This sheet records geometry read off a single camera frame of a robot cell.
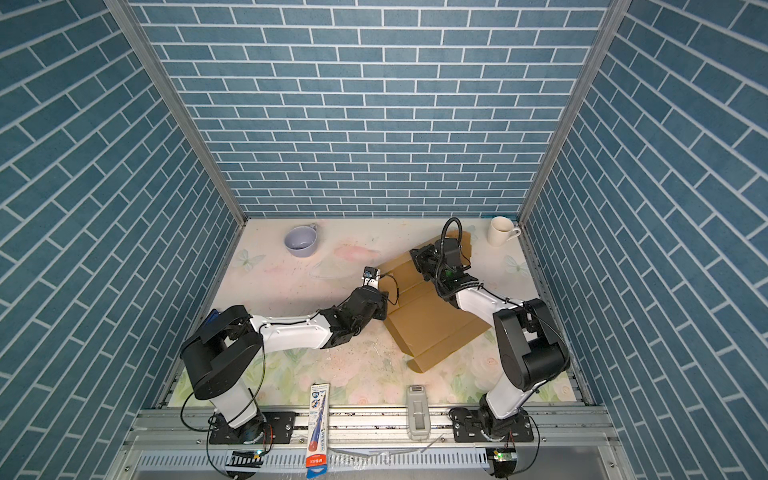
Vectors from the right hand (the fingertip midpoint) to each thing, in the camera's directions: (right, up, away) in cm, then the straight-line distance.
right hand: (409, 250), depth 90 cm
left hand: (-6, -14, -1) cm, 15 cm away
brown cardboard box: (+4, -23, +1) cm, 24 cm away
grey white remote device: (+2, -41, -15) cm, 44 cm away
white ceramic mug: (+33, +7, +16) cm, 38 cm away
